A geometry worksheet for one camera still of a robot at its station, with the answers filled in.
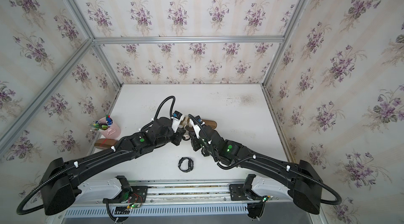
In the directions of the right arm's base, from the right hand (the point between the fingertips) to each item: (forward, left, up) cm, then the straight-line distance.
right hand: (192, 133), depth 74 cm
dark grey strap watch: (-1, +3, -2) cm, 4 cm away
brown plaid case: (0, +51, -14) cm, 53 cm away
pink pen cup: (+5, +46, -10) cm, 47 cm away
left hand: (+2, +3, -2) cm, 5 cm away
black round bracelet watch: (-10, +1, -14) cm, 17 cm away
